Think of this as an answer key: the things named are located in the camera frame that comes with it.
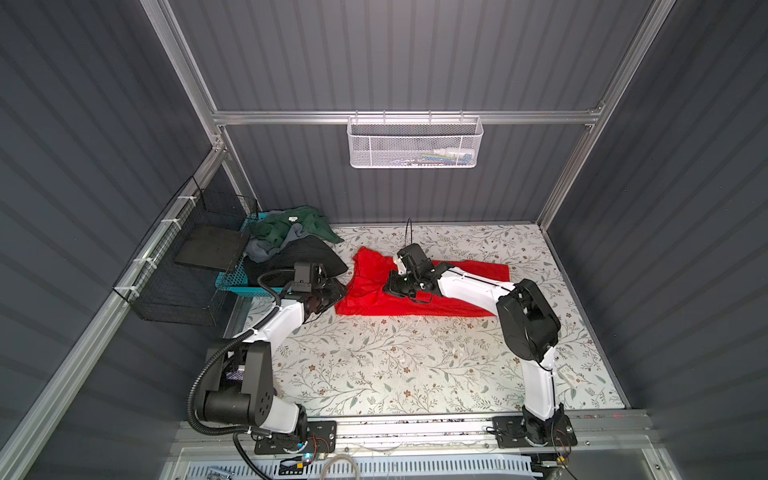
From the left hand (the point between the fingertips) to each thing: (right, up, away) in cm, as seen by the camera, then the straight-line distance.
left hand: (341, 290), depth 91 cm
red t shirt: (+7, -2, +4) cm, 8 cm away
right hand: (+13, -1, +1) cm, 13 cm away
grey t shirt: (-28, +12, +2) cm, 30 cm away
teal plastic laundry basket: (-37, +2, +8) cm, 38 cm away
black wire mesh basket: (-38, +6, -18) cm, 42 cm away
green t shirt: (-23, +20, +5) cm, 31 cm away
